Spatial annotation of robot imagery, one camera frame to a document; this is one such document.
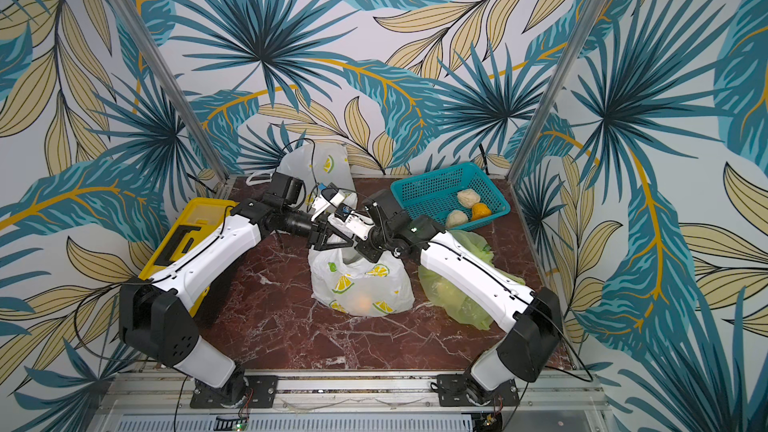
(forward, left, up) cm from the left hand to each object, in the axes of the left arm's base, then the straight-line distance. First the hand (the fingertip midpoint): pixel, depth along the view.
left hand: (348, 242), depth 70 cm
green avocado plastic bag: (-5, -27, -21) cm, 35 cm away
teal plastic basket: (+37, -28, -25) cm, 53 cm away
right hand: (+5, -2, -4) cm, 7 cm away
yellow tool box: (+11, +48, -9) cm, 50 cm away
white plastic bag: (+42, +17, -14) cm, 47 cm away
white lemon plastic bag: (-4, +1, -14) cm, 14 cm away
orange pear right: (+27, -41, -21) cm, 53 cm away
